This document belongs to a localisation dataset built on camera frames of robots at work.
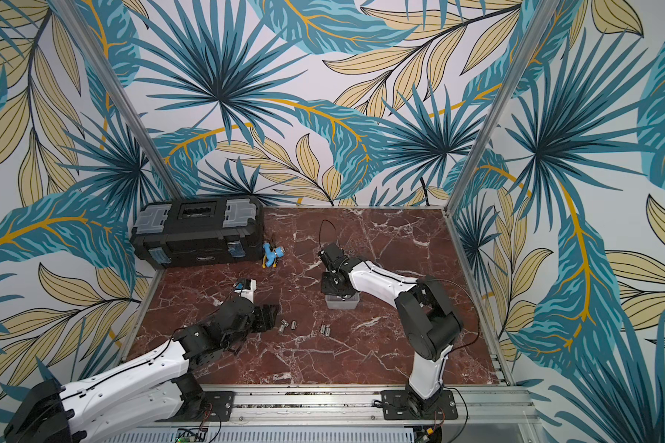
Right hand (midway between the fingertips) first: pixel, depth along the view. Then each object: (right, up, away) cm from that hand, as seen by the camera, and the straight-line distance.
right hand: (329, 287), depth 92 cm
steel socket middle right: (-11, -11, -5) cm, 17 cm away
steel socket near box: (-2, -12, -6) cm, 14 cm away
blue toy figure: (-22, +10, +9) cm, 25 cm away
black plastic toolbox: (-43, +19, 0) cm, 47 cm away
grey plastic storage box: (+7, -5, -3) cm, 9 cm away
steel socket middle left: (-15, -11, -6) cm, 20 cm away
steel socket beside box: (0, -13, -7) cm, 14 cm away
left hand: (-17, -5, -11) cm, 21 cm away
